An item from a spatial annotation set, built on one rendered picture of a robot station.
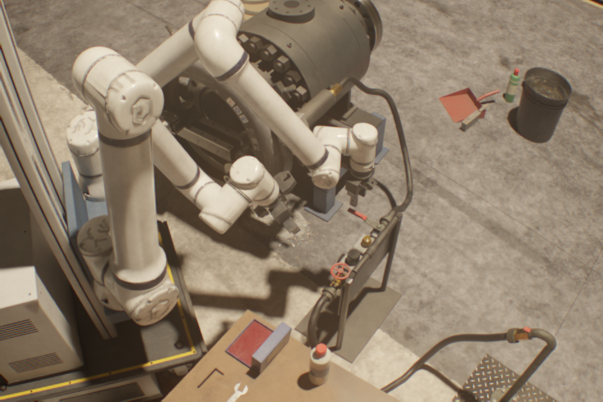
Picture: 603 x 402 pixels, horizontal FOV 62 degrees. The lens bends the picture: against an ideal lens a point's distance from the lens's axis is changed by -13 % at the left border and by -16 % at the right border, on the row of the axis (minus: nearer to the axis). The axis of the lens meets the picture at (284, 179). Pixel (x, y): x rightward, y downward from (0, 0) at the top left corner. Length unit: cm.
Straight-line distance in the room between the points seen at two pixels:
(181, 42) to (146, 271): 72
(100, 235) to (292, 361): 76
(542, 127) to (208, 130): 197
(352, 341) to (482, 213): 102
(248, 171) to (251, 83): 26
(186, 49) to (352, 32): 112
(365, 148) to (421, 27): 248
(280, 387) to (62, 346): 77
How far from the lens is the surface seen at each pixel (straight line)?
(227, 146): 235
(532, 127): 346
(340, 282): 209
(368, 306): 257
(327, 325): 250
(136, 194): 124
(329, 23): 262
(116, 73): 111
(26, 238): 192
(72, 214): 177
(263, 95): 166
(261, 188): 158
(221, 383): 189
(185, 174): 155
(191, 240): 281
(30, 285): 180
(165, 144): 145
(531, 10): 502
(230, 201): 155
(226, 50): 159
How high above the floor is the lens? 221
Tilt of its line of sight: 47 degrees down
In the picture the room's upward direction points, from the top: 2 degrees counter-clockwise
